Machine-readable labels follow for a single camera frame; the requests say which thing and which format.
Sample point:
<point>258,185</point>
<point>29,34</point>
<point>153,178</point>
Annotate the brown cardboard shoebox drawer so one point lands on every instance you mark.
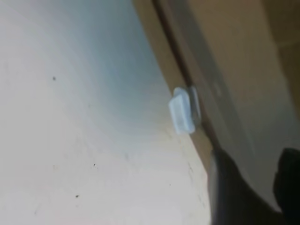
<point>240,61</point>

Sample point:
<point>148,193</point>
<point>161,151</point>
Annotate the white drawer handle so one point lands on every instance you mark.
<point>185,110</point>

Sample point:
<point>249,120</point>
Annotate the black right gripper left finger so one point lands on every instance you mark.
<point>234,202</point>

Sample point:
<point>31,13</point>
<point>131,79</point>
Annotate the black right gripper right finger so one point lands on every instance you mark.
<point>286,187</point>

